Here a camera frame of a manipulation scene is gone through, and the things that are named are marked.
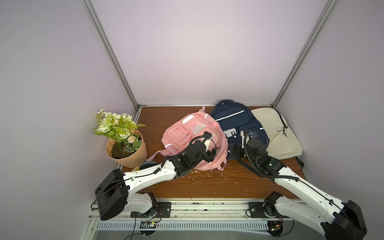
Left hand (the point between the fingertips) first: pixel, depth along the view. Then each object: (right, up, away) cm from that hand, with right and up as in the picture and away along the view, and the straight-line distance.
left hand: (213, 144), depth 77 cm
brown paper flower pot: (-45, -7, -3) cm, 45 cm away
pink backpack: (-15, +7, +24) cm, 29 cm away
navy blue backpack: (+18, +14, +27) cm, 35 cm away
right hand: (+12, +3, +2) cm, 13 cm away
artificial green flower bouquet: (-45, +9, -7) cm, 47 cm away
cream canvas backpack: (+49, -3, +20) cm, 53 cm away
